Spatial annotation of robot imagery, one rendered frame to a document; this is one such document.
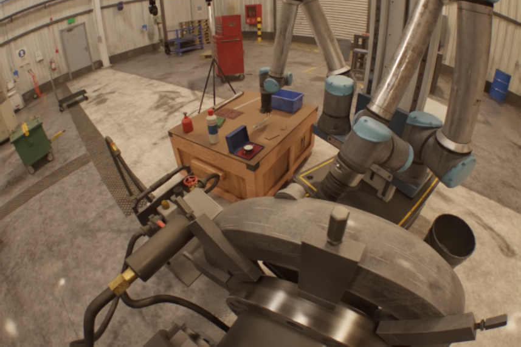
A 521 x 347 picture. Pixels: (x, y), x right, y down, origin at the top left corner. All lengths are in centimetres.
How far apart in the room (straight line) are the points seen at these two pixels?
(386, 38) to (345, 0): 787
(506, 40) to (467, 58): 828
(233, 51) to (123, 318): 396
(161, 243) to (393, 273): 49
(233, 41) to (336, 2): 577
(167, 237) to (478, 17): 96
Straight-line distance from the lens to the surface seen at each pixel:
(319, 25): 130
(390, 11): 120
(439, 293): 42
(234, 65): 423
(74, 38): 1069
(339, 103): 115
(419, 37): 73
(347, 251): 29
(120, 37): 1117
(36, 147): 340
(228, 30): 412
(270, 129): 161
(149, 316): 143
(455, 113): 78
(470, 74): 74
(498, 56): 888
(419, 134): 93
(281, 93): 205
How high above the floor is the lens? 125
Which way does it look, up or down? 35 degrees down
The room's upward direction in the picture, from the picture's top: 2 degrees counter-clockwise
